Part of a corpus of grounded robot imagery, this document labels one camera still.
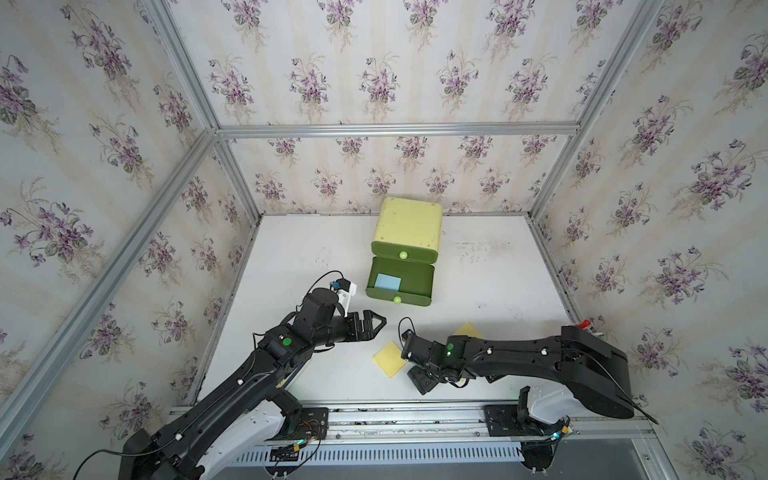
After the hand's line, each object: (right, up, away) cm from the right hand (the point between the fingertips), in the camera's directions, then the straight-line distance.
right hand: (428, 378), depth 82 cm
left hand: (-14, +17, -10) cm, 24 cm away
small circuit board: (-36, -14, -11) cm, 40 cm away
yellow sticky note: (+13, +12, +7) cm, 19 cm away
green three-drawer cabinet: (-6, +38, +1) cm, 38 cm away
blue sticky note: (-11, +26, +9) cm, 30 cm away
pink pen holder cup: (+40, +17, -6) cm, 44 cm away
